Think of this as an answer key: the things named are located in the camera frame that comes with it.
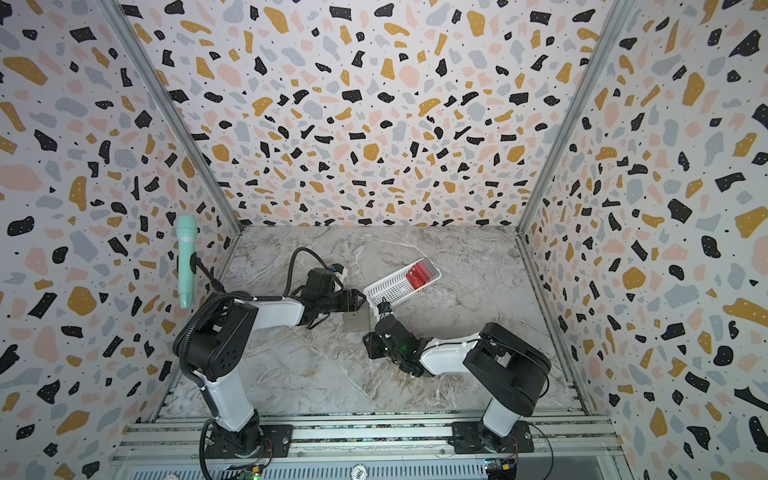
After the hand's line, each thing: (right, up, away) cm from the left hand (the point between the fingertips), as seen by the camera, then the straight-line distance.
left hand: (365, 297), depth 97 cm
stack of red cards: (+18, +7, +7) cm, 20 cm away
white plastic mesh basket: (+12, +4, +9) cm, 16 cm away
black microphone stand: (-43, +5, -9) cm, 44 cm away
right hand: (+3, -11, -9) cm, 15 cm away
